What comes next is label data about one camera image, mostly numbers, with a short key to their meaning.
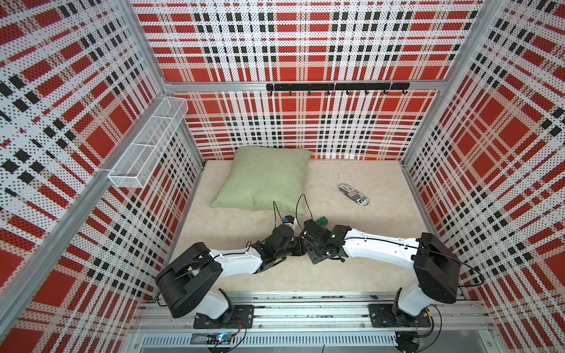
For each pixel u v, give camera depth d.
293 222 0.81
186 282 0.43
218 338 0.70
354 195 1.04
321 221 0.96
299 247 0.76
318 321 0.73
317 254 0.73
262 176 0.98
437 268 0.44
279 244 0.67
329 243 0.60
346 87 0.88
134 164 0.90
